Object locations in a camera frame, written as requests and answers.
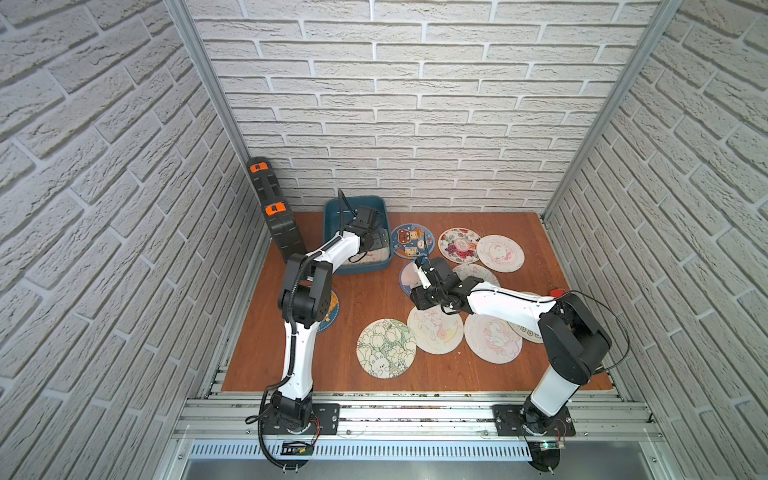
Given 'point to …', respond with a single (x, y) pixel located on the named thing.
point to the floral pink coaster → (458, 245)
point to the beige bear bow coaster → (374, 255)
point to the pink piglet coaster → (491, 340)
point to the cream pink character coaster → (435, 331)
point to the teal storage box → (335, 221)
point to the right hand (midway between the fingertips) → (421, 292)
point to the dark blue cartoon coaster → (333, 314)
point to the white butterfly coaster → (478, 271)
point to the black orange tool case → (277, 211)
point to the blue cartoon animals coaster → (413, 240)
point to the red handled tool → (557, 292)
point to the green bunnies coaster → (386, 348)
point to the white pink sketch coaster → (500, 253)
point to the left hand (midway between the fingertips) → (377, 237)
